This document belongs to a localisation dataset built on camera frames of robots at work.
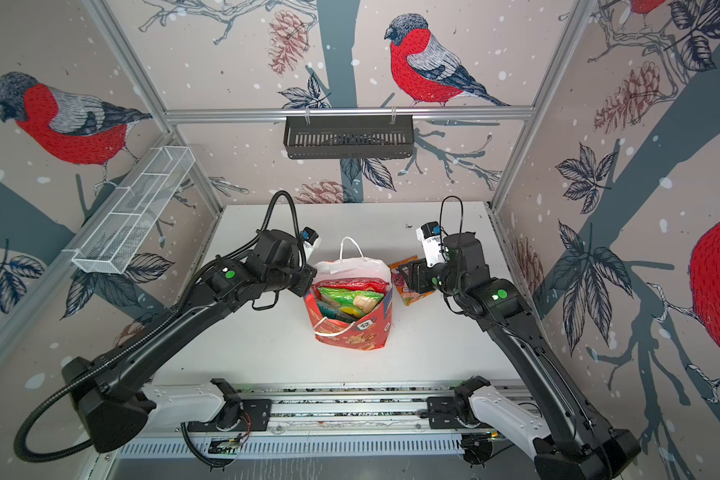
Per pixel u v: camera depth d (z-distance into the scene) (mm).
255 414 731
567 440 369
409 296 925
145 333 417
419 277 600
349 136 1063
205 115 1415
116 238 725
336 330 667
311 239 647
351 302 750
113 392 386
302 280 648
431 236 600
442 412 741
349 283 761
